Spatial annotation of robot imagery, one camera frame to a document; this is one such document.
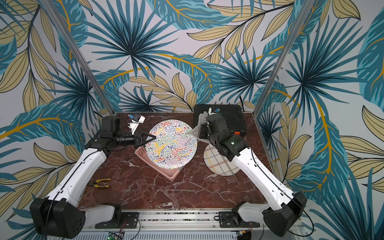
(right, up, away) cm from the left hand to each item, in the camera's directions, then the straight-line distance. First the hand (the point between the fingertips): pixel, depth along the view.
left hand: (154, 139), depth 70 cm
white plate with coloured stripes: (+34, -16, +23) cm, 44 cm away
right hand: (+23, +7, +2) cm, 24 cm away
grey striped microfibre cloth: (+23, +10, 0) cm, 25 cm away
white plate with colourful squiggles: (+9, -4, +3) cm, 10 cm away
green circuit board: (-21, -47, +1) cm, 51 cm away
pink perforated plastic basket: (+6, -20, +11) cm, 24 cm away
